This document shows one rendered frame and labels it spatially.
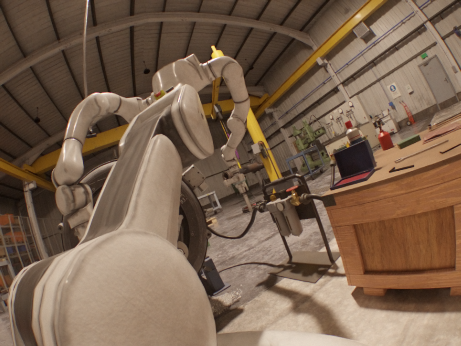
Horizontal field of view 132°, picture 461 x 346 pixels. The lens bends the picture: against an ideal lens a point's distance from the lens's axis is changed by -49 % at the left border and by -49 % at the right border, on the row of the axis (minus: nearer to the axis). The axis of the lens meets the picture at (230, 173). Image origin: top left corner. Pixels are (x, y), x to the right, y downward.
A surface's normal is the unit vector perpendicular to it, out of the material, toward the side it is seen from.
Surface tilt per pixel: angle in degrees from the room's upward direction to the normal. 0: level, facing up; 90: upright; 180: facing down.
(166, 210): 90
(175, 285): 90
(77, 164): 84
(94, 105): 99
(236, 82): 156
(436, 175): 90
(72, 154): 81
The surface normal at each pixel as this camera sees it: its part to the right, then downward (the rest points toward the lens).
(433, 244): -0.81, 0.29
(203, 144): 0.91, 0.00
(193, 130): 0.77, -0.22
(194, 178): 0.44, -0.26
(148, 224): 0.84, -0.47
